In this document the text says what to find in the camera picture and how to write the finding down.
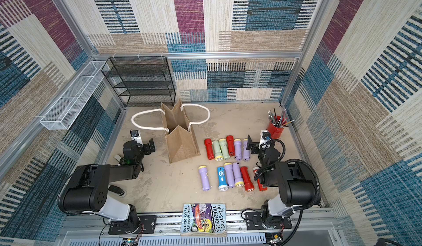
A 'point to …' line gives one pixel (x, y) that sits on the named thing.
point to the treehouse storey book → (204, 219)
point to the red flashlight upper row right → (230, 141)
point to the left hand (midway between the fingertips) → (144, 139)
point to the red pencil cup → (276, 129)
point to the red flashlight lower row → (249, 184)
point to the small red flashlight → (261, 187)
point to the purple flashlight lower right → (238, 180)
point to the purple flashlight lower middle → (230, 175)
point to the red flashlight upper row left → (209, 144)
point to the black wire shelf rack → (141, 81)
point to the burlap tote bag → (181, 142)
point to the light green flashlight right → (223, 144)
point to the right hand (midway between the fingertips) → (259, 136)
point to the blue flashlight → (222, 181)
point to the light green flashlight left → (218, 154)
